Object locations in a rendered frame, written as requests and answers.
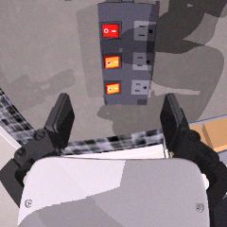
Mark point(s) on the black power strip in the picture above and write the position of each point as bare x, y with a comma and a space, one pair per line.
127, 38

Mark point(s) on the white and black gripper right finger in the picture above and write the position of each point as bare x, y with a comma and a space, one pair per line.
187, 144

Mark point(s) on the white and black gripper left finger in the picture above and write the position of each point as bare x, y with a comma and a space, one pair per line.
56, 132

